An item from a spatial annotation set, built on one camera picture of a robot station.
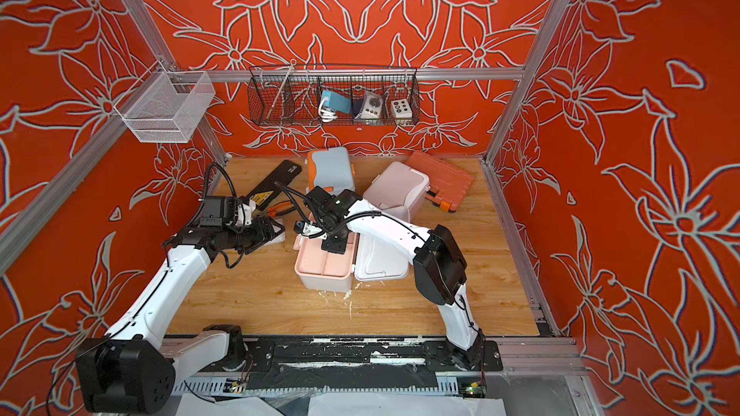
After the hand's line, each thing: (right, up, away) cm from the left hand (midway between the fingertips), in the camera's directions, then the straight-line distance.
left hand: (276, 230), depth 81 cm
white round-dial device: (+28, +39, +10) cm, 49 cm away
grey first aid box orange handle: (+14, +18, +15) cm, 28 cm away
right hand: (+15, -4, +2) cm, 15 cm away
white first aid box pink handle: (+26, -8, -2) cm, 27 cm away
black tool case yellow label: (-12, +13, +31) cm, 36 cm away
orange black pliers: (-6, +4, +23) cm, 24 cm away
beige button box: (+38, +39, +14) cm, 56 cm away
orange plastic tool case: (+57, +13, +24) cm, 63 cm away
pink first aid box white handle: (+36, +11, +7) cm, 39 cm away
